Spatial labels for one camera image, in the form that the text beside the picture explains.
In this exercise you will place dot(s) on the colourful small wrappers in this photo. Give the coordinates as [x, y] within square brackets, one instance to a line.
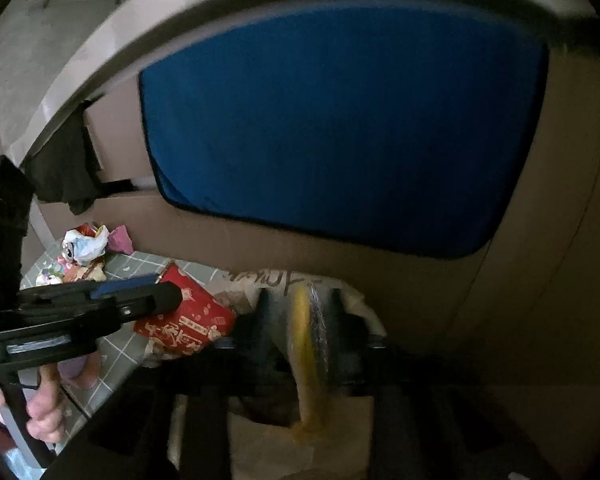
[61, 271]

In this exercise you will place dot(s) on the person's left hand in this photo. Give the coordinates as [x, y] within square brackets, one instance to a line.
[46, 415]

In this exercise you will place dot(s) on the pink crumpled paper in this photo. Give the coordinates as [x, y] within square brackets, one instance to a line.
[119, 241]

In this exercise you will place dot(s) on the crumpled white blue wrapper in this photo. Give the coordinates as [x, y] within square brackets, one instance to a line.
[82, 249]

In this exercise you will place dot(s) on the beige lined trash bin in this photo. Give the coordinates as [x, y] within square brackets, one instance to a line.
[289, 393]

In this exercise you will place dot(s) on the grey grid tablecloth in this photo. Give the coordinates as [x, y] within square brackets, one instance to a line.
[86, 382]

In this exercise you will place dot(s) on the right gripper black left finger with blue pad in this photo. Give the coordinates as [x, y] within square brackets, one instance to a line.
[255, 365]

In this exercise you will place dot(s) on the red printed packet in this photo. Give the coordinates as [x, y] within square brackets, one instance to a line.
[198, 321]

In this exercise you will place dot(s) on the blue cushion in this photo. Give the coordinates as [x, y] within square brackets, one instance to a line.
[398, 126]

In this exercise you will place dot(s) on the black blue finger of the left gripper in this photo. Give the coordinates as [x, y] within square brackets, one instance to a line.
[137, 297]

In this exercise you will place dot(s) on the yellow sponge scrubber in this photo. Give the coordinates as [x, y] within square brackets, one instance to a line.
[307, 355]

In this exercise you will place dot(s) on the black cloth under counter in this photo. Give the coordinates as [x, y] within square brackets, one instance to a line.
[65, 170]

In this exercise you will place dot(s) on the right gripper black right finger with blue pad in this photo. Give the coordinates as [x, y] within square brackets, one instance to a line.
[355, 356]

